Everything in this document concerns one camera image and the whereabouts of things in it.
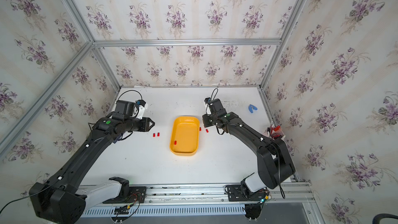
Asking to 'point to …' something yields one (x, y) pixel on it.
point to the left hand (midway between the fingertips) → (153, 123)
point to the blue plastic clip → (251, 107)
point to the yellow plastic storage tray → (185, 130)
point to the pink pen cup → (276, 131)
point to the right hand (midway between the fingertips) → (207, 118)
